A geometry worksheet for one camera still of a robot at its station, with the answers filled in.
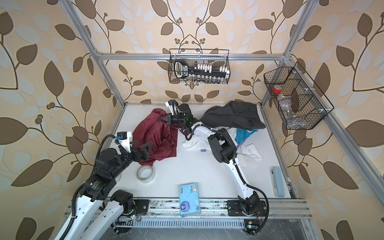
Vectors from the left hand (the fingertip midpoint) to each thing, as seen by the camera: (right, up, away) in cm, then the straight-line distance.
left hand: (145, 141), depth 70 cm
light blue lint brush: (+67, -22, +8) cm, 71 cm away
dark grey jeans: (+50, +15, +32) cm, 61 cm away
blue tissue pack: (+21, -29, +1) cm, 36 cm away
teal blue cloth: (+54, 0, +29) cm, 62 cm away
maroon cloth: (+3, 0, +24) cm, 24 cm away
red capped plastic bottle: (+72, +28, +18) cm, 79 cm away
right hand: (+1, +11, +20) cm, 23 cm away
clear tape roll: (-6, -21, +16) cm, 27 cm away
